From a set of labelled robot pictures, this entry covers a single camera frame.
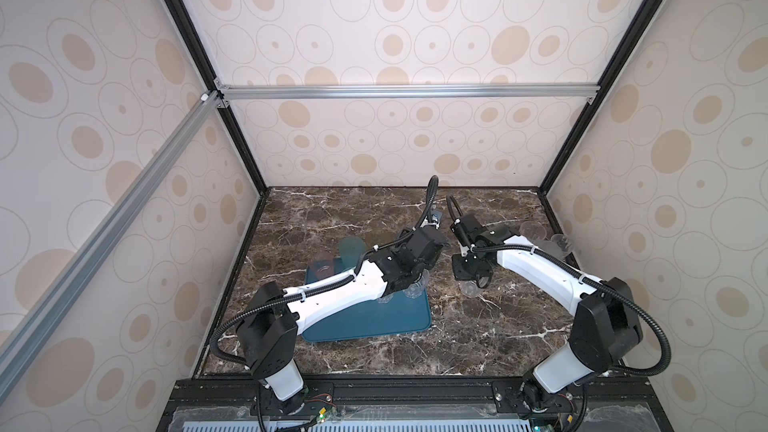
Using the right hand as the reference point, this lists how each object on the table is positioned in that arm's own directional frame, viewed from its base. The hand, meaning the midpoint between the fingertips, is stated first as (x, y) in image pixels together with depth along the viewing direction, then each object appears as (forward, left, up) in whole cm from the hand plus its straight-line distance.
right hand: (462, 272), depth 86 cm
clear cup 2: (+15, -37, -6) cm, 40 cm away
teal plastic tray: (-9, +19, -8) cm, 23 cm away
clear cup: (-5, +23, -7) cm, 24 cm away
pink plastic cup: (+6, +42, -6) cm, 43 cm away
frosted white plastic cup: (+11, -31, -4) cm, 33 cm away
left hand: (+4, +9, +14) cm, 17 cm away
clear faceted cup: (-1, +13, -8) cm, 16 cm away
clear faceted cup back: (-3, -3, -5) cm, 7 cm away
